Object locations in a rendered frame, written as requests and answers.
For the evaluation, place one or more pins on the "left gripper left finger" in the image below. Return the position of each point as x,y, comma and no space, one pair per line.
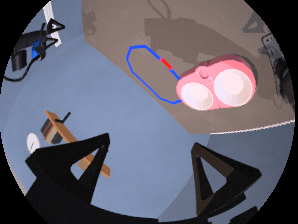
57,160

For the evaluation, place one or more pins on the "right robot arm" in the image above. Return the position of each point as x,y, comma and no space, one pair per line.
19,59

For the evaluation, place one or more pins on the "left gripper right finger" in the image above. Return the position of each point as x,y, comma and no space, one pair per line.
239,178

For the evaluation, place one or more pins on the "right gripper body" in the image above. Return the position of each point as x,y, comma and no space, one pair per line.
35,37

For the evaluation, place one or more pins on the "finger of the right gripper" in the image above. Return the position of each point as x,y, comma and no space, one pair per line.
52,30
49,39

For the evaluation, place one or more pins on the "steel bowl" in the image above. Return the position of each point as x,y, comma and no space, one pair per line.
196,96
232,87

